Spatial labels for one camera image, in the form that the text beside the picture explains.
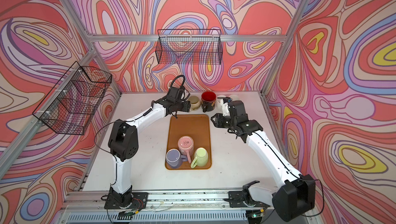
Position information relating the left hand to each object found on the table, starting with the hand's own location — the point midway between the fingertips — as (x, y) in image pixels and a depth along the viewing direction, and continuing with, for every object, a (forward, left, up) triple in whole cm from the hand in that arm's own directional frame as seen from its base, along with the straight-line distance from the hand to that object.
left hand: (188, 102), depth 95 cm
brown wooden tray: (-9, -5, -13) cm, 17 cm away
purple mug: (-33, +6, -6) cm, 34 cm away
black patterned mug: (+5, -13, -4) cm, 14 cm away
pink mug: (-28, 0, -3) cm, 28 cm away
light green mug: (-33, -8, -5) cm, 35 cm away
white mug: (+5, -20, -4) cm, 21 cm away
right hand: (-19, -15, +6) cm, 24 cm away
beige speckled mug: (+5, -4, -5) cm, 8 cm away
